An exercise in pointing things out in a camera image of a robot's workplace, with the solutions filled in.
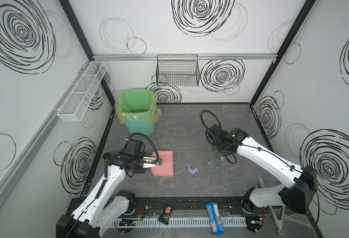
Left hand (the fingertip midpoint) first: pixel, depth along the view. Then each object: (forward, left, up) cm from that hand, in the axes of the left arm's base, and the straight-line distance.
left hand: (146, 158), depth 81 cm
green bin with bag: (+37, +13, -1) cm, 39 cm away
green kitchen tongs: (-27, -65, -8) cm, 71 cm away
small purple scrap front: (-3, -26, -8) cm, 27 cm away
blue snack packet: (-26, -36, -8) cm, 45 cm away
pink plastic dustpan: (-3, -11, -5) cm, 13 cm away
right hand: (+3, -38, +5) cm, 38 cm away
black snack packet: (-25, -12, -8) cm, 28 cm away
